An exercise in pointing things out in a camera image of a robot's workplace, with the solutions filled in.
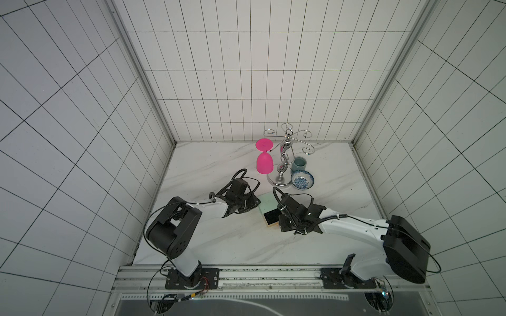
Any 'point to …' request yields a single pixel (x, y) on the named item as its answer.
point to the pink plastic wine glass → (264, 162)
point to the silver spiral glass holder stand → (281, 180)
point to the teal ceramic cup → (299, 164)
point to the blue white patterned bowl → (302, 180)
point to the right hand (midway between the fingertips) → (279, 218)
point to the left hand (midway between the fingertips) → (257, 205)
